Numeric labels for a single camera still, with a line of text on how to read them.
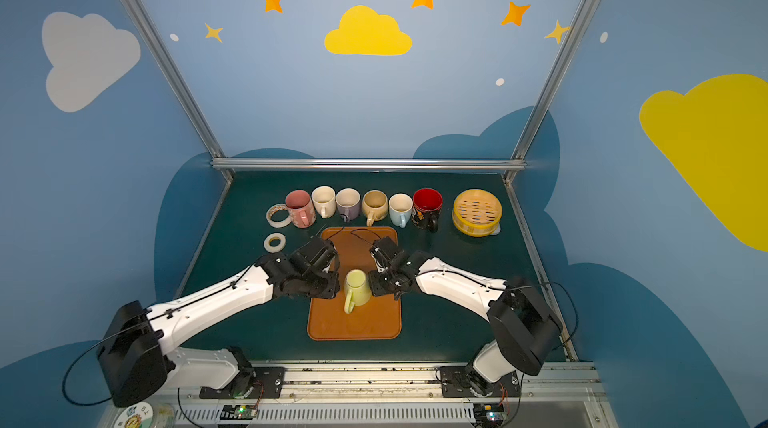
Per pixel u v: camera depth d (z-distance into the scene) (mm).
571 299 447
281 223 1044
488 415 711
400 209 993
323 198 1066
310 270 617
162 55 845
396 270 650
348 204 1081
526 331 435
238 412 707
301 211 965
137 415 627
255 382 733
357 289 803
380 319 840
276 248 1000
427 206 1013
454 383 745
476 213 1042
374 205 1046
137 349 391
